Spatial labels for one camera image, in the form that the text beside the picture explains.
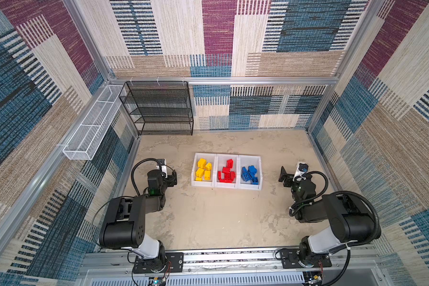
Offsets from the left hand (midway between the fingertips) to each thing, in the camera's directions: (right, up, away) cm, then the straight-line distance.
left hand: (167, 170), depth 95 cm
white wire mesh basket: (-41, +18, -1) cm, 44 cm away
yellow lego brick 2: (+17, -1, +2) cm, 17 cm away
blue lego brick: (+45, 0, +3) cm, 45 cm away
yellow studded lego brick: (+21, +2, +4) cm, 22 cm away
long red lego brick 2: (+31, -5, 0) cm, 31 cm away
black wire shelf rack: (-9, +36, +15) cm, 40 cm away
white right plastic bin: (+42, +5, +3) cm, 43 cm away
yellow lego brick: (+18, +4, +4) cm, 19 cm away
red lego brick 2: (+27, -3, +2) cm, 27 cm away
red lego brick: (+31, 0, +5) cm, 31 cm away
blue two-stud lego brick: (+41, -3, +1) cm, 41 cm away
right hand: (+64, +1, -3) cm, 65 cm away
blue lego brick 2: (+46, -5, -1) cm, 46 cm away
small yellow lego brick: (+16, -5, +2) cm, 17 cm away
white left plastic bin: (+22, +6, +5) cm, 23 cm away
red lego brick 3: (+34, -2, -1) cm, 34 cm away
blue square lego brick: (+41, -1, +4) cm, 41 cm away
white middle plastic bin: (+28, +4, +8) cm, 30 cm away
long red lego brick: (+33, +3, +4) cm, 33 cm away
